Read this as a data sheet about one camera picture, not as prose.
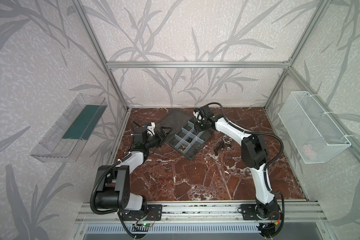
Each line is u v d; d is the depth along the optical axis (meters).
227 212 0.75
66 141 0.63
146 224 0.70
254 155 0.56
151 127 0.83
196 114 0.90
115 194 0.43
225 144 0.99
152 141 0.77
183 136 0.97
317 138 0.62
